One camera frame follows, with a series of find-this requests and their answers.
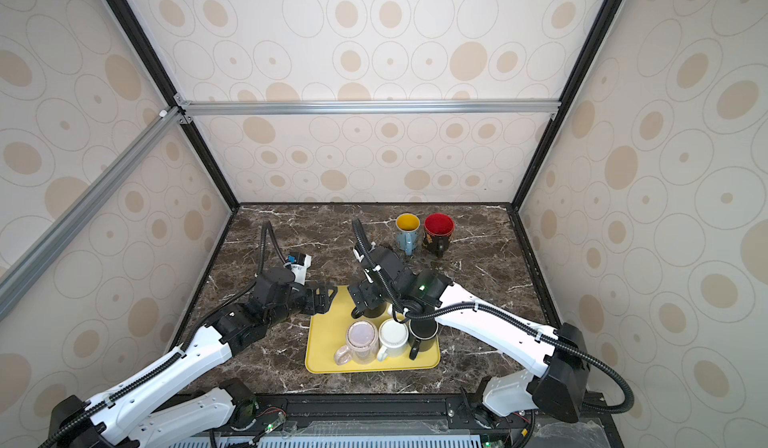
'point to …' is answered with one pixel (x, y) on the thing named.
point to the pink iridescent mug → (362, 345)
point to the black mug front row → (422, 335)
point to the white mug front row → (392, 339)
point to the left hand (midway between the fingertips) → (332, 286)
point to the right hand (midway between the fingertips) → (367, 279)
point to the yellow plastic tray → (328, 333)
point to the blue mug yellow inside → (407, 230)
